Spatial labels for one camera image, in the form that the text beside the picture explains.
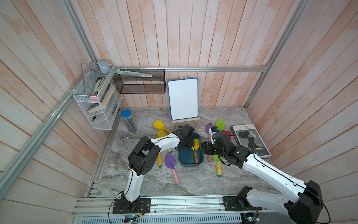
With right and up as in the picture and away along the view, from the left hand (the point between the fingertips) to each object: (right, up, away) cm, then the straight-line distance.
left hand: (191, 145), depth 95 cm
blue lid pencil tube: (-44, +21, -6) cm, 49 cm away
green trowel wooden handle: (+25, +15, +16) cm, 33 cm away
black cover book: (+41, +7, +3) cm, 42 cm away
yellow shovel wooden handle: (+3, -1, +1) cm, 3 cm away
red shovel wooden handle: (+29, +8, +7) cm, 30 cm away
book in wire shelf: (-58, +25, -15) cm, 65 cm away
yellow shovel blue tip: (-21, -8, -7) cm, 24 cm away
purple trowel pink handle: (+14, +12, +12) cm, 23 cm away
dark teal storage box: (-4, -7, -6) cm, 10 cm away
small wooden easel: (-12, +17, +8) cm, 22 cm away
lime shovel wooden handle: (+11, -7, -7) cm, 14 cm away
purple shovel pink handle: (-15, -9, -5) cm, 18 cm away
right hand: (+6, +4, -14) cm, 16 cm away
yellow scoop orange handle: (-24, +14, +13) cm, 30 cm away
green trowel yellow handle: (+16, -11, -10) cm, 22 cm away
